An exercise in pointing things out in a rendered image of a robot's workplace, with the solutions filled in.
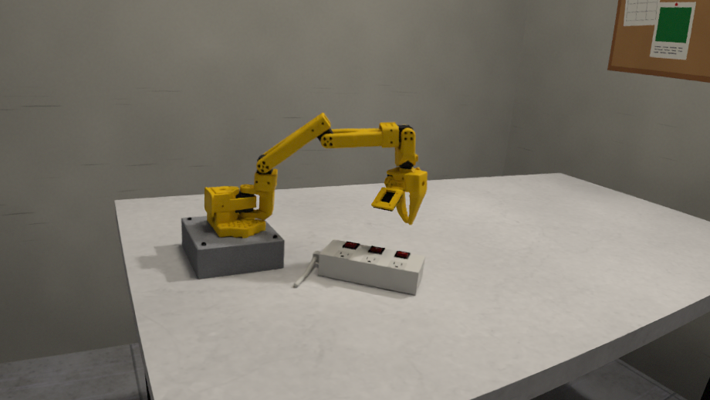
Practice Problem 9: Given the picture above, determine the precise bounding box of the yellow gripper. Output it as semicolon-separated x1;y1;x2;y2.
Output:
372;167;428;225

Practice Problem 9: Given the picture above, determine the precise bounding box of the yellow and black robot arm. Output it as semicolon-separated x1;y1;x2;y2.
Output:
207;113;418;238

